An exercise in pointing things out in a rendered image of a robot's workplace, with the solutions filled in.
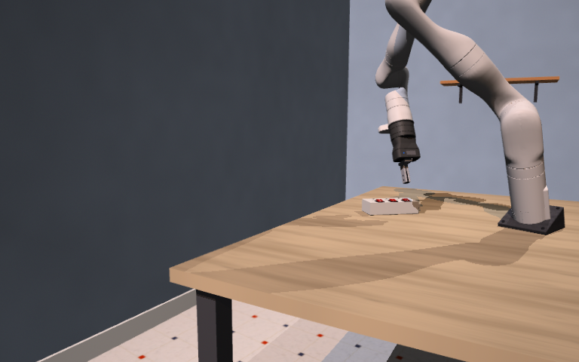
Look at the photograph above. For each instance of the white power strip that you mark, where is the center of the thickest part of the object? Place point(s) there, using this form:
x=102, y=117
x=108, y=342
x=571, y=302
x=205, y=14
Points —
x=379, y=206

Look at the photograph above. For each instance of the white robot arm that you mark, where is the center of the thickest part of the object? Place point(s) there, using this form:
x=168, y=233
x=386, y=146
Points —
x=521, y=129

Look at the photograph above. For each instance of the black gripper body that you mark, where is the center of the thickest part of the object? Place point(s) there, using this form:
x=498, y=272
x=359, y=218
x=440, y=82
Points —
x=402, y=132

